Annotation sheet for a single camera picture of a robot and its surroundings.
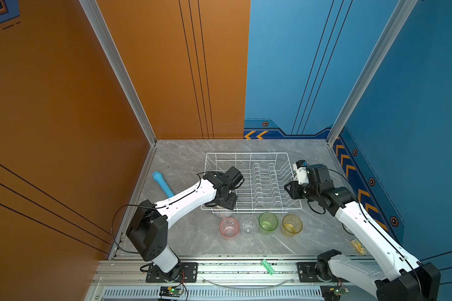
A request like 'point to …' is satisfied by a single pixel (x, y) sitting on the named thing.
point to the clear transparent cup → (248, 224)
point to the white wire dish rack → (265, 175)
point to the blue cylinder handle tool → (158, 176)
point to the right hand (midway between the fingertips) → (286, 186)
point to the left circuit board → (170, 291)
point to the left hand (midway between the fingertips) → (226, 200)
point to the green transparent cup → (268, 222)
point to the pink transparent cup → (229, 227)
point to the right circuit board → (333, 292)
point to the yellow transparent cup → (291, 225)
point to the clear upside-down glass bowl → (222, 214)
